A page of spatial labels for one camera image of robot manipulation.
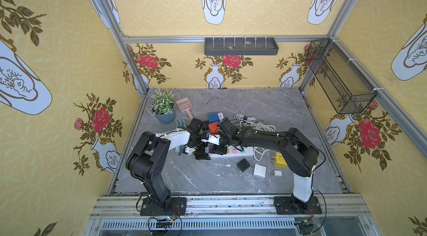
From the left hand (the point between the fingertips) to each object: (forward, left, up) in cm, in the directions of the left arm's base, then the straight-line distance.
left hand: (211, 147), depth 93 cm
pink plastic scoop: (+32, +18, -1) cm, 37 cm away
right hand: (-2, +1, +3) cm, 4 cm away
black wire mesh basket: (+10, -61, +34) cm, 71 cm away
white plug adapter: (-14, -24, +3) cm, 28 cm away
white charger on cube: (+16, -6, +7) cm, 19 cm away
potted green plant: (+18, +26, +14) cm, 35 cm away
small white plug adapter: (-16, -32, +5) cm, 36 cm away
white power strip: (-4, -11, +3) cm, 12 cm away
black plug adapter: (-11, -16, +3) cm, 20 cm away
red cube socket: (+6, -1, +10) cm, 12 cm away
